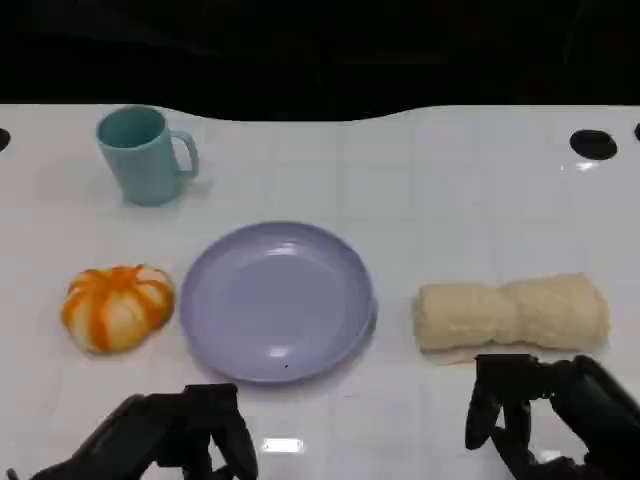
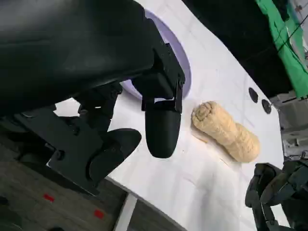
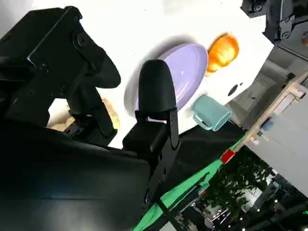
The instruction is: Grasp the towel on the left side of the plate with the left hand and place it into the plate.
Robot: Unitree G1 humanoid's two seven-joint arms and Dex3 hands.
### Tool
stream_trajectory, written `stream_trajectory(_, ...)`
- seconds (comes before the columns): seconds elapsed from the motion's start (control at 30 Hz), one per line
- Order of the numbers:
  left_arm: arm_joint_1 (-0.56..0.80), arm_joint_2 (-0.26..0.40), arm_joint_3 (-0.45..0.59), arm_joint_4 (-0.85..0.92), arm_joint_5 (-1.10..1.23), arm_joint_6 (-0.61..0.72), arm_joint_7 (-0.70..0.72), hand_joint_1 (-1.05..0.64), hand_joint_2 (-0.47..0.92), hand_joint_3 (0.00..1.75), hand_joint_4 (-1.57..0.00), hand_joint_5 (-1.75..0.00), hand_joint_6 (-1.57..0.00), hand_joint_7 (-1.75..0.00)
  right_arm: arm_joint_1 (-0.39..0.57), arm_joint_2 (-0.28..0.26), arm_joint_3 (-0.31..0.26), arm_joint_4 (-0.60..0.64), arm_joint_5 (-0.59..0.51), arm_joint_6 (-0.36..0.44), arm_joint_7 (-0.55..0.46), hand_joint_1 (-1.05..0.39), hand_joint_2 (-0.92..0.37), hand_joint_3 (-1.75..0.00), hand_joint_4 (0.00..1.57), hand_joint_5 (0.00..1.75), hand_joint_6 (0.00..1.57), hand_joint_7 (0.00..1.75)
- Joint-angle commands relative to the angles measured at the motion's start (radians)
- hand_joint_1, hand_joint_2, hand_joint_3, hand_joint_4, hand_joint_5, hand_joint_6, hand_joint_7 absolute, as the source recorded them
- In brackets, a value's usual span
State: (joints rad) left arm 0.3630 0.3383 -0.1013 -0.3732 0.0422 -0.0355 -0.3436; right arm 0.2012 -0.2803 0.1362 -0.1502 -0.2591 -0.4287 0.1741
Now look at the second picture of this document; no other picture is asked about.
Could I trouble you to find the small wooden toothpick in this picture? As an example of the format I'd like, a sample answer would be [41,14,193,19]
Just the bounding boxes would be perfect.
[192,134,208,144]

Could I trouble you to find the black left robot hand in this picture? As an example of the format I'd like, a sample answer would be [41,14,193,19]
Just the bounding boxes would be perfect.
[0,0,186,197]

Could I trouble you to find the lilac plate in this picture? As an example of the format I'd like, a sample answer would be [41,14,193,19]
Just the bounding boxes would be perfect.
[120,9,193,101]

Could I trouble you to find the grey workshop equipment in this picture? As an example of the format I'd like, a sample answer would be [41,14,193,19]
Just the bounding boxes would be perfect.
[276,92,308,158]

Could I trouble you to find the beige towel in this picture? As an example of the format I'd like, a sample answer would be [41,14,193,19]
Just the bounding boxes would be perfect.
[191,101,261,163]

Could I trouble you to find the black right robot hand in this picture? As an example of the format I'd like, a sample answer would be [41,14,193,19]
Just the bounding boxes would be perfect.
[244,150,308,231]

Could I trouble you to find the green cloth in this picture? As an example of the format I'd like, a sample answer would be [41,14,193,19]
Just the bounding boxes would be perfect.
[256,0,308,100]

